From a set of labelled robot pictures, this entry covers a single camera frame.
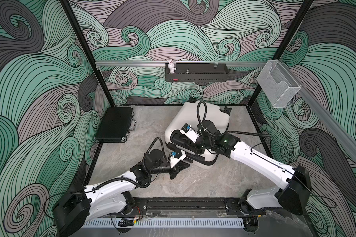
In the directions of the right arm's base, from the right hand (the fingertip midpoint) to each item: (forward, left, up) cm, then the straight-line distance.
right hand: (184, 142), depth 75 cm
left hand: (-10, -2, -3) cm, 11 cm away
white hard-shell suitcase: (+21, +2, -1) cm, 21 cm away
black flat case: (+22, +46, -14) cm, 53 cm away
